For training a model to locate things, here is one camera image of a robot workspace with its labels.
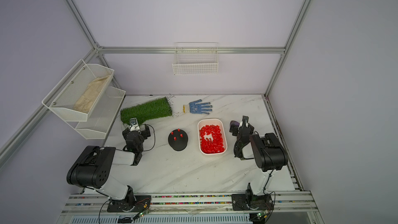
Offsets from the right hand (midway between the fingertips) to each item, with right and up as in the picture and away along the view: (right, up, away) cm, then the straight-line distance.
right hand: (242, 124), depth 98 cm
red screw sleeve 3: (-41, -6, -14) cm, 44 cm away
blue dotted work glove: (-32, +11, +13) cm, 36 cm away
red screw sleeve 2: (-38, -5, -13) cm, 40 cm away
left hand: (-66, -2, -5) cm, 66 cm away
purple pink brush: (-7, 0, -10) cm, 12 cm away
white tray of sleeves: (-20, -7, -1) cm, 21 cm away
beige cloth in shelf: (-84, +13, -23) cm, 88 cm away
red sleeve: (-39, -2, -10) cm, 41 cm away
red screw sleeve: (-43, -3, -12) cm, 45 cm away
